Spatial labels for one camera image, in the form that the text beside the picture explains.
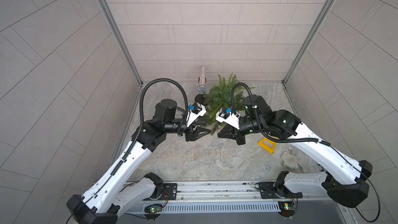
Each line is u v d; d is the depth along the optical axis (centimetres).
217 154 83
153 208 65
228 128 53
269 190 68
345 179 37
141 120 44
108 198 37
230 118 51
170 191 71
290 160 78
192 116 52
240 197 71
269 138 46
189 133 53
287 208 68
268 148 84
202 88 83
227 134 55
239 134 53
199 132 55
